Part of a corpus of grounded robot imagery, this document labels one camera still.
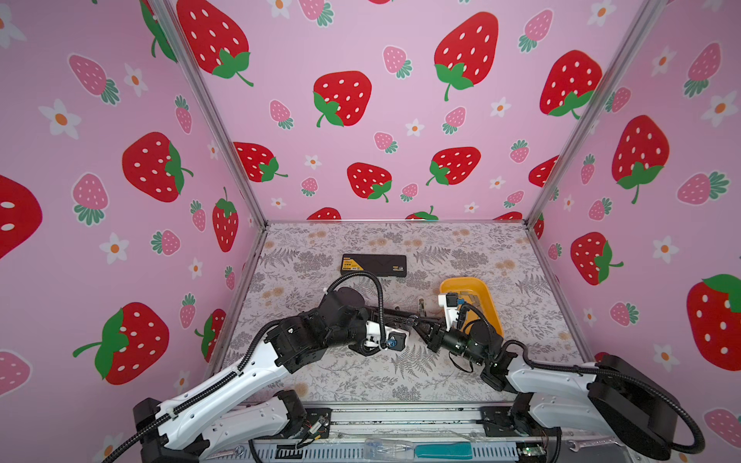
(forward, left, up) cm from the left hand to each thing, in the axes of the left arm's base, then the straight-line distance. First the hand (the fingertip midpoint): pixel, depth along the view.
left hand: (389, 317), depth 67 cm
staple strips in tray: (+19, -30, -24) cm, 43 cm away
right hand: (+3, -6, -7) cm, 10 cm away
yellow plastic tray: (+21, -31, -23) cm, 44 cm away
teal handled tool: (-24, -14, -24) cm, 37 cm away
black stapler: (+2, 0, -6) cm, 6 cm away
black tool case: (+31, +3, -21) cm, 38 cm away
